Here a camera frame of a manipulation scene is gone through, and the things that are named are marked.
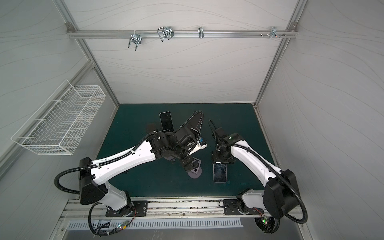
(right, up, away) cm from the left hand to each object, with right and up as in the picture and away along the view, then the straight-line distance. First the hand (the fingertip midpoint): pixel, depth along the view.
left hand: (196, 155), depth 71 cm
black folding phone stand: (-30, +12, +24) cm, 40 cm away
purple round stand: (0, -12, +9) cm, 15 cm away
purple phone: (+13, -11, +7) cm, 18 cm away
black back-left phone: (-19, +16, +22) cm, 33 cm away
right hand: (+14, -4, +10) cm, 18 cm away
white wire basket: (-64, +15, -3) cm, 66 cm away
